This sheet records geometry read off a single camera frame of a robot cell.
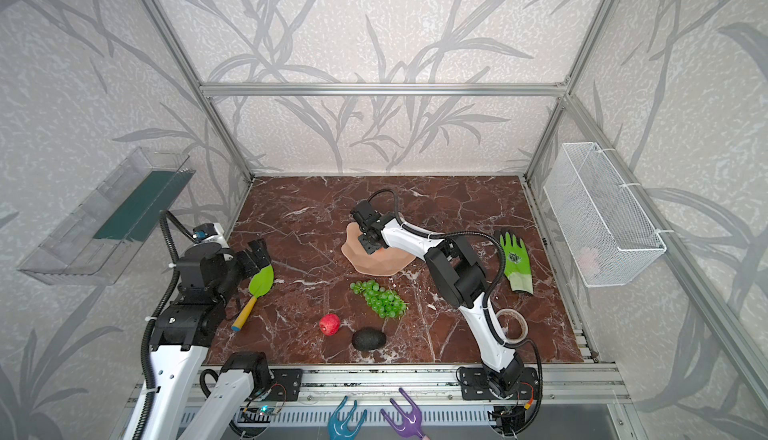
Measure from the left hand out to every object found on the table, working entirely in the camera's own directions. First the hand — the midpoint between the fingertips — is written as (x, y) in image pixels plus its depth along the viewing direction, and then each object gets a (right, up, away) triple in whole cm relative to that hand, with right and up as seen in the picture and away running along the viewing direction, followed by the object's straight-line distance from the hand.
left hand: (255, 237), depth 72 cm
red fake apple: (+17, -24, +6) cm, 30 cm away
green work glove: (+73, -11, +21) cm, 77 cm away
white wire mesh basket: (+79, +1, -12) cm, 80 cm away
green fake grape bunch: (+31, -20, +12) cm, 39 cm away
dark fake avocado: (+27, -27, +4) cm, 39 cm away
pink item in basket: (+82, -6, -1) cm, 82 cm away
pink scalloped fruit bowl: (+29, -11, +22) cm, 38 cm away
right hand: (+27, -1, +28) cm, 39 cm away
